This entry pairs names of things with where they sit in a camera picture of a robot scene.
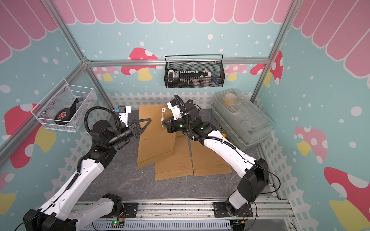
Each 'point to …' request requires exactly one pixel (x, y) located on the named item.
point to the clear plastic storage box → (240, 118)
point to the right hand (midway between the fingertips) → (162, 122)
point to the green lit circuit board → (117, 224)
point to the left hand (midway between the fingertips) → (151, 123)
